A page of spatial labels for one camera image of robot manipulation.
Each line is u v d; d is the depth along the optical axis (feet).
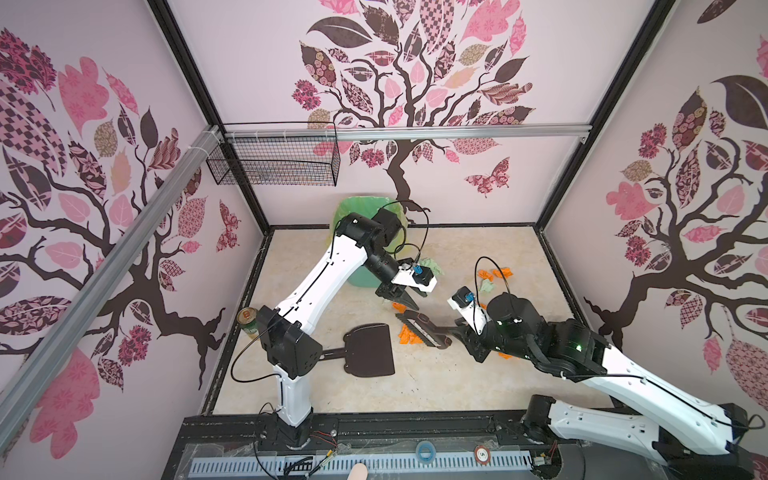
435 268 3.49
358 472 2.21
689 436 1.32
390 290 2.00
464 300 1.81
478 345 1.86
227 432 2.49
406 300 2.08
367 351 2.90
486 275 3.40
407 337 2.94
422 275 1.83
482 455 2.32
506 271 3.48
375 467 2.29
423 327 2.44
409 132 3.11
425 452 2.33
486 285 3.30
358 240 1.71
